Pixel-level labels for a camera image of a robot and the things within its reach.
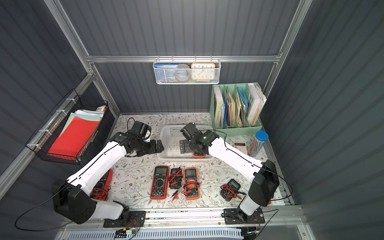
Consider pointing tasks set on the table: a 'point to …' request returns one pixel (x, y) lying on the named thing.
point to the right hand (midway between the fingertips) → (192, 144)
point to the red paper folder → (74, 138)
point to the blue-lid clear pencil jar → (256, 144)
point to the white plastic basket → (170, 136)
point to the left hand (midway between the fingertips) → (155, 148)
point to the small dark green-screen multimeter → (231, 190)
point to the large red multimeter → (160, 185)
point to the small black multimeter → (175, 178)
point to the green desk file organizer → (236, 108)
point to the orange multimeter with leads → (191, 185)
